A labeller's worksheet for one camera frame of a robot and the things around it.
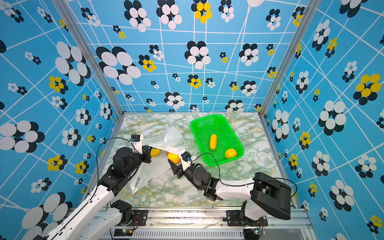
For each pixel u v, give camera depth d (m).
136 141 0.64
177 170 0.64
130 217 0.71
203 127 1.11
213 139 0.99
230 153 0.91
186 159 0.60
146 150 0.67
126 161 0.57
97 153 0.97
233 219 0.72
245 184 0.48
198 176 0.57
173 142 0.80
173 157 0.69
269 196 0.43
